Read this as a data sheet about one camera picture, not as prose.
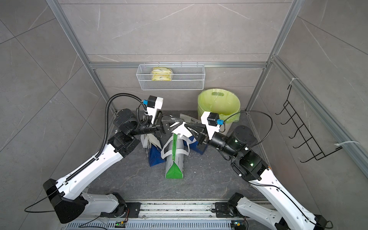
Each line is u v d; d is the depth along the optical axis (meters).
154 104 0.44
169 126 0.51
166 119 0.48
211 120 0.39
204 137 0.45
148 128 0.49
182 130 0.50
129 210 0.73
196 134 0.50
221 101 0.96
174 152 0.70
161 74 0.88
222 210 0.73
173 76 0.88
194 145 0.85
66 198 0.39
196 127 0.47
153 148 0.78
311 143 0.64
